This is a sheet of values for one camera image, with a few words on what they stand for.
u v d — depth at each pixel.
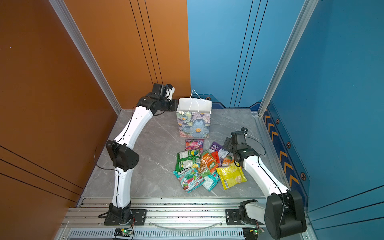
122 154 0.54
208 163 0.87
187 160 0.89
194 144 0.97
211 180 0.83
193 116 0.87
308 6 0.70
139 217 0.74
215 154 0.91
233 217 0.72
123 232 0.71
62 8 0.70
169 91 0.72
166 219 0.75
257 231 0.70
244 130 0.75
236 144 0.64
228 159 0.92
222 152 0.92
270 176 0.47
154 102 0.63
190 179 0.83
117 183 0.60
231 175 0.81
